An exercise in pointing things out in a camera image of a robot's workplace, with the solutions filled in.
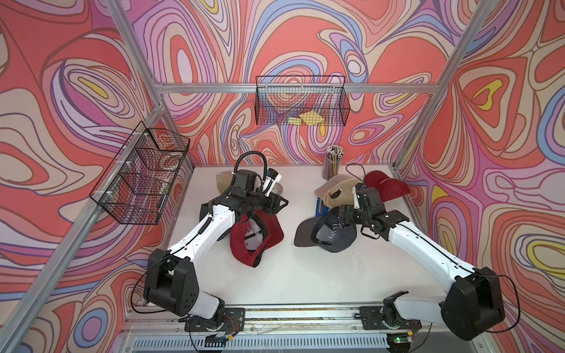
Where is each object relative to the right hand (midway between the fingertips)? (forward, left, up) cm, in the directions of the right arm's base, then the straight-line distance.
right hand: (349, 216), depth 85 cm
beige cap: (+20, -1, -9) cm, 21 cm away
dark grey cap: (0, +8, -11) cm, 13 cm away
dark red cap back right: (+18, -24, -6) cm, 30 cm away
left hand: (+3, +26, +9) cm, 27 cm away
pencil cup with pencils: (+30, +2, +1) cm, 31 cm away
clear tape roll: (+24, +29, -10) cm, 39 cm away
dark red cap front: (0, +39, -11) cm, 41 cm away
